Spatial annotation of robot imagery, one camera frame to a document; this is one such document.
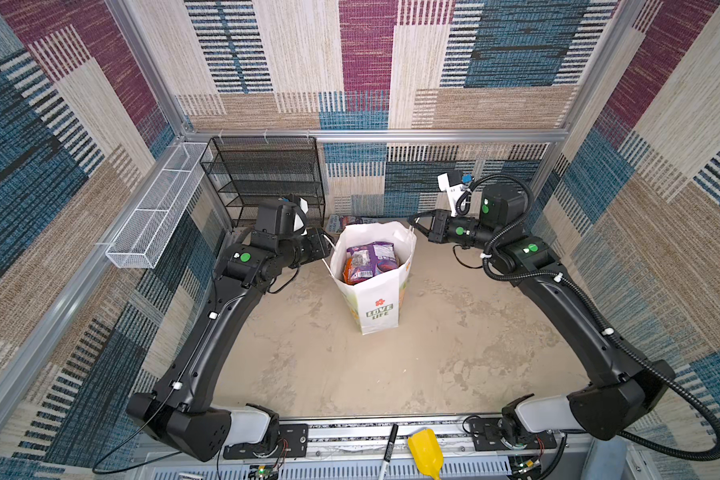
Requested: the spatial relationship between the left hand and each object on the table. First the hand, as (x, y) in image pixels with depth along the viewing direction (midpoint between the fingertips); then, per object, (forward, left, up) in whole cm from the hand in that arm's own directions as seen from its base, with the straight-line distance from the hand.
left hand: (331, 235), depth 69 cm
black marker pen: (-41, -12, -34) cm, 54 cm away
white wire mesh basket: (0, +45, -1) cm, 45 cm away
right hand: (-1, -17, +4) cm, 18 cm away
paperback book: (+37, +3, -33) cm, 50 cm away
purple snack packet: (+1, -9, -11) cm, 15 cm away
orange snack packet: (0, -3, -14) cm, 15 cm away
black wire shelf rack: (+42, +30, -12) cm, 53 cm away
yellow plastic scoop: (-39, -22, -34) cm, 56 cm away
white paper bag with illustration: (-10, -10, -14) cm, 20 cm away
